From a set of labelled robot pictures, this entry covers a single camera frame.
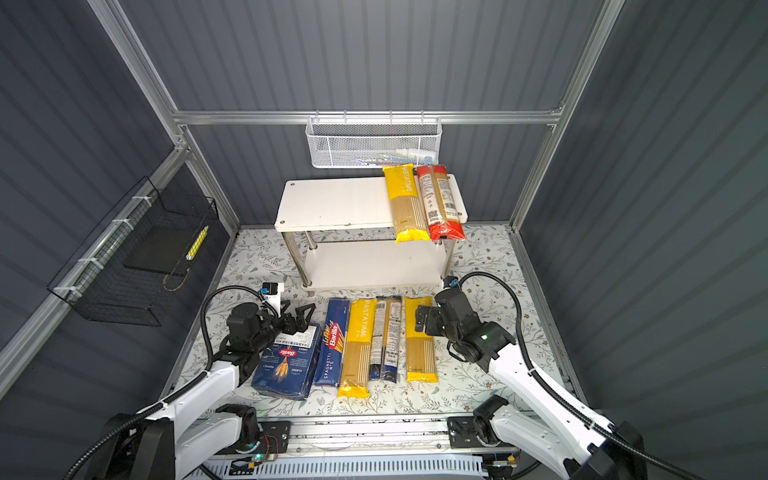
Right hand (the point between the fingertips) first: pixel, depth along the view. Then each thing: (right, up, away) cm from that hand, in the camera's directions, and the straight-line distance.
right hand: (434, 315), depth 79 cm
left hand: (-38, +2, +6) cm, 38 cm away
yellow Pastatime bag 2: (-3, -14, +4) cm, 15 cm away
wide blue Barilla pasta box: (-39, -14, -1) cm, 42 cm away
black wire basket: (-76, +13, -8) cm, 77 cm away
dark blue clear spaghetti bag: (-13, -10, +7) cm, 18 cm away
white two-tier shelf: (-32, +24, +40) cm, 56 cm away
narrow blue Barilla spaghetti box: (-29, -10, +7) cm, 31 cm away
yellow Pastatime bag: (-21, -13, +5) cm, 26 cm away
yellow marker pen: (-63, +21, +1) cm, 67 cm away
